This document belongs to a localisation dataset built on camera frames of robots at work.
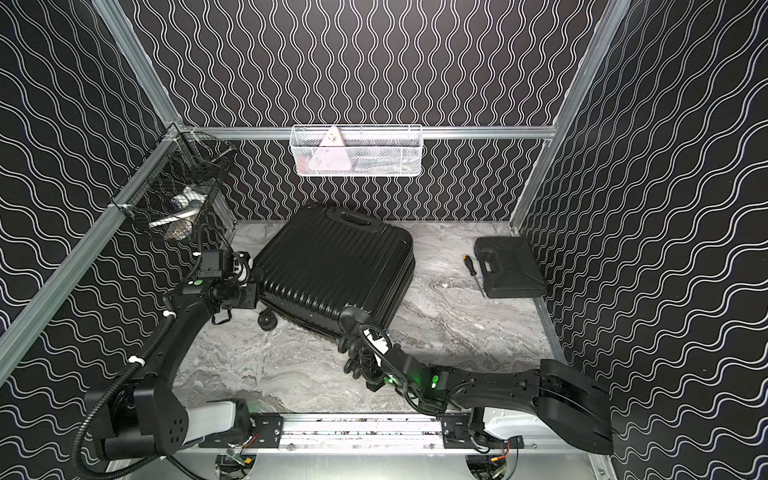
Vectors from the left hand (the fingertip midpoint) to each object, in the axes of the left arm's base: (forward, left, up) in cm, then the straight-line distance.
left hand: (248, 289), depth 83 cm
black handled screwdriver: (+24, -67, -13) cm, 72 cm away
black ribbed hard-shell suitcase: (+7, -21, +7) cm, 23 cm away
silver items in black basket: (+18, +21, +13) cm, 30 cm away
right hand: (-16, -32, -6) cm, 36 cm away
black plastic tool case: (+20, -79, -9) cm, 82 cm away
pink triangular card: (+35, -20, +21) cm, 46 cm away
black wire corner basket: (+26, +29, +11) cm, 41 cm away
